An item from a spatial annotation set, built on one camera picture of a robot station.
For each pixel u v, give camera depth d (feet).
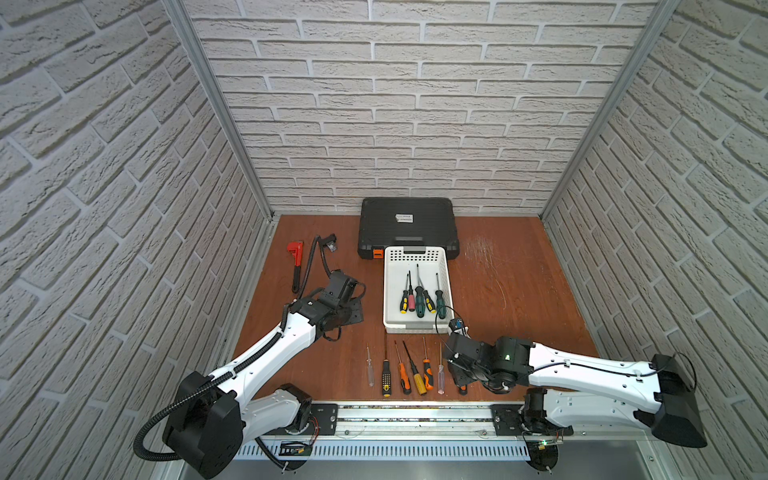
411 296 3.11
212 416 1.26
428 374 2.61
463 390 2.54
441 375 2.62
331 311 1.91
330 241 3.57
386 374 2.62
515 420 2.39
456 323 2.29
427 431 2.39
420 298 3.09
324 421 2.41
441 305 3.02
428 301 3.05
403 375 2.64
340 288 2.07
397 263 3.39
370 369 2.66
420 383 2.58
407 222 3.59
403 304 3.02
